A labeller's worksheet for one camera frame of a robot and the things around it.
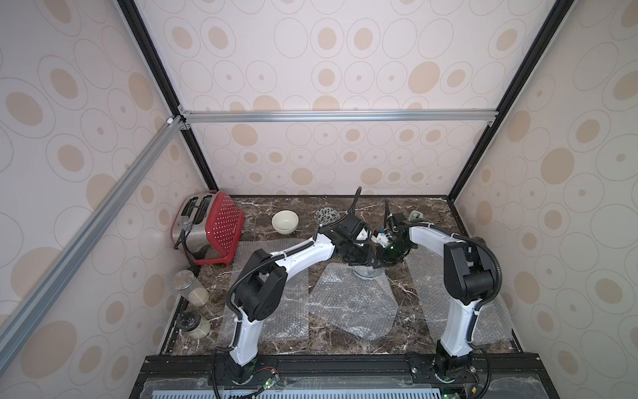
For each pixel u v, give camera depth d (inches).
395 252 32.9
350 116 36.4
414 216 41.7
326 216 43.1
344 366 29.9
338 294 35.2
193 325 28.7
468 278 20.8
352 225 27.7
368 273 35.2
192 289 34.4
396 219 32.7
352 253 29.5
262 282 20.5
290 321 32.7
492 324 32.2
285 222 42.6
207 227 34.3
